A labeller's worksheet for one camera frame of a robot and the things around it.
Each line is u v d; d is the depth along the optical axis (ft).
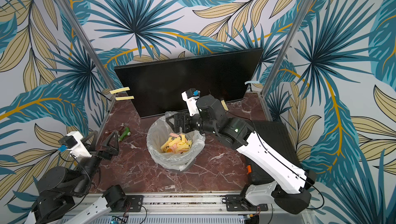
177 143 2.88
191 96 1.67
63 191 1.34
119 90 2.11
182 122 1.62
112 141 3.05
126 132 3.20
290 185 1.23
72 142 1.46
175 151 2.77
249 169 2.61
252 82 2.69
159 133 2.41
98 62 3.27
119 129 3.22
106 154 1.65
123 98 2.25
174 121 1.63
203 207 2.41
